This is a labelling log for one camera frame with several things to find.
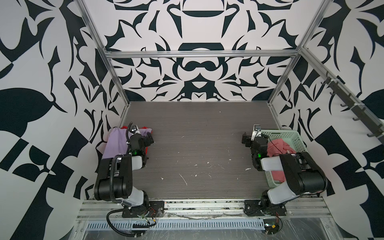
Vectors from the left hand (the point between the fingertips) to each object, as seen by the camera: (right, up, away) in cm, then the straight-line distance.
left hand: (140, 132), depth 92 cm
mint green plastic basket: (+96, -4, +5) cm, 96 cm away
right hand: (+70, +1, 0) cm, 70 cm away
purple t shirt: (-13, -7, -2) cm, 15 cm away
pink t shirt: (+82, -8, -3) cm, 82 cm away
